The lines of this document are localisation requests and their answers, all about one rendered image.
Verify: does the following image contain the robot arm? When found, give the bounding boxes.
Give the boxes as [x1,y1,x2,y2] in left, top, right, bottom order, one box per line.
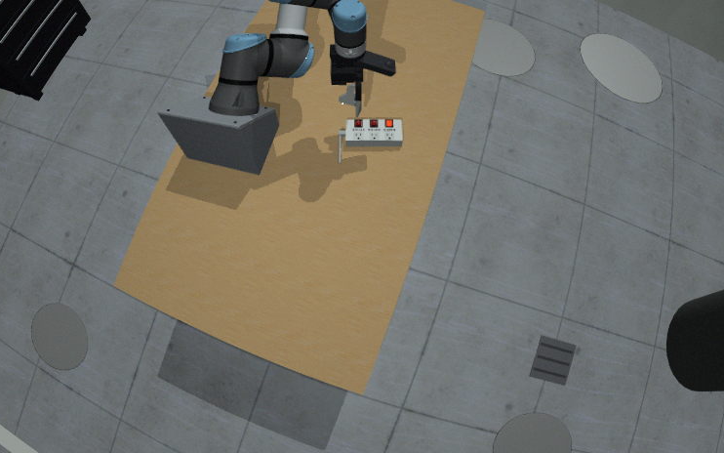
[209,0,396,116]

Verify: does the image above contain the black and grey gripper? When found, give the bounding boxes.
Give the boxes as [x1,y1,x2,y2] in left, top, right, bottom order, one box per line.
[330,44,365,117]

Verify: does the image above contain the white power strip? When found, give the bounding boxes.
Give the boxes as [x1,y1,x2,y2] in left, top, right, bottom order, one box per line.
[339,119,403,163]

